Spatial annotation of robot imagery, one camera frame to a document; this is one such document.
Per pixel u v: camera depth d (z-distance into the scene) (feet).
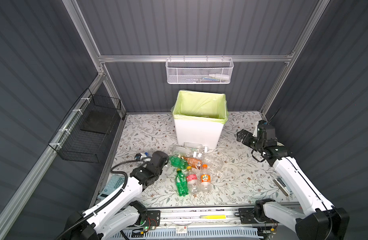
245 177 2.84
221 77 2.84
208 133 2.84
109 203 1.47
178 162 3.00
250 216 2.42
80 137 2.37
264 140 1.90
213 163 2.85
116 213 1.55
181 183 2.70
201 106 3.16
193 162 2.87
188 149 3.10
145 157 2.37
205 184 2.66
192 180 2.72
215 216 2.44
